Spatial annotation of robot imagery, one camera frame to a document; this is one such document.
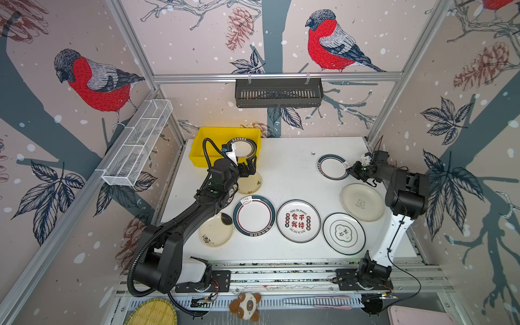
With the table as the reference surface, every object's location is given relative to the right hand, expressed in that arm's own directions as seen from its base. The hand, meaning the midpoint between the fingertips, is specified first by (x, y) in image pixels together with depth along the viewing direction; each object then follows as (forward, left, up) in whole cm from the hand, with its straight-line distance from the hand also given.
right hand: (349, 170), depth 105 cm
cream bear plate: (-17, -3, -2) cm, 18 cm away
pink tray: (-60, -5, +1) cm, 60 cm away
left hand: (-12, +51, +25) cm, 58 cm away
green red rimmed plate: (+2, +8, -1) cm, 8 cm away
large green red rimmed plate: (-26, +49, -1) cm, 56 cm away
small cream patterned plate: (-12, +52, +2) cm, 53 cm away
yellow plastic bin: (+20, +72, +6) cm, 75 cm away
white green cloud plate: (-33, +9, -2) cm, 34 cm away
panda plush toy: (-60, +48, +3) cm, 77 cm away
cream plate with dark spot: (-35, +64, +1) cm, 73 cm away
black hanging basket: (+28, +38, +30) cm, 56 cm away
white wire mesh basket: (-24, +93, +32) cm, 101 cm away
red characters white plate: (-29, +28, 0) cm, 40 cm away
